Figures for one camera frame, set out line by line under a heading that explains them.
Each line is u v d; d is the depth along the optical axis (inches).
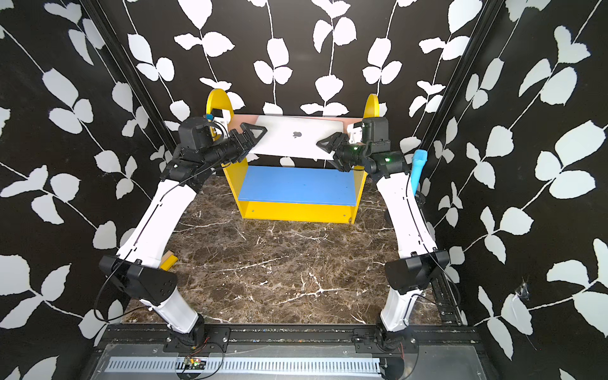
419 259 17.4
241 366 27.6
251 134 24.0
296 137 29.1
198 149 20.9
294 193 37.3
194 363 27.9
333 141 25.1
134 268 16.5
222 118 25.0
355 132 26.5
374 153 21.8
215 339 29.3
